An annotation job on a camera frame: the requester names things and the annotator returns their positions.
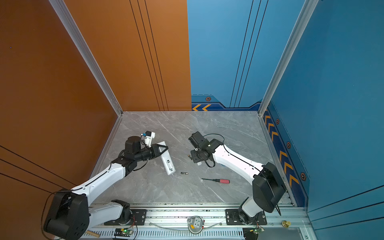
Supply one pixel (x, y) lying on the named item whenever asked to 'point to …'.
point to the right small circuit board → (256, 230)
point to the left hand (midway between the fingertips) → (167, 147)
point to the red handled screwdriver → (219, 180)
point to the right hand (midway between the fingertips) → (195, 156)
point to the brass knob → (285, 223)
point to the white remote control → (166, 159)
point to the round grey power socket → (195, 224)
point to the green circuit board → (123, 232)
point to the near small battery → (184, 173)
